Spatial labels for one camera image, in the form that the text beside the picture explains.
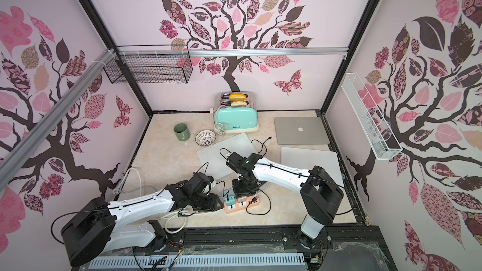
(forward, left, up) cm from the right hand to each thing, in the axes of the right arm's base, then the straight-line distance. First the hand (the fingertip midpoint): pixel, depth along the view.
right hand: (241, 198), depth 79 cm
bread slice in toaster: (+52, +2, +13) cm, 54 cm away
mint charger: (-1, +5, 0) cm, 5 cm away
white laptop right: (+22, -34, -6) cm, 41 cm away
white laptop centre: (+23, +15, -5) cm, 28 cm away
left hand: (-4, +11, -5) cm, 13 cm away
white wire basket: (+16, -58, +19) cm, 63 cm away
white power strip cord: (+11, +63, -9) cm, 64 cm away
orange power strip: (-2, +1, -4) cm, 5 cm away
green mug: (+38, +34, -1) cm, 51 cm away
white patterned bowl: (+37, +21, -5) cm, 43 cm away
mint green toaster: (+42, +7, +5) cm, 43 cm away
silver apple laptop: (+42, -36, -6) cm, 55 cm away
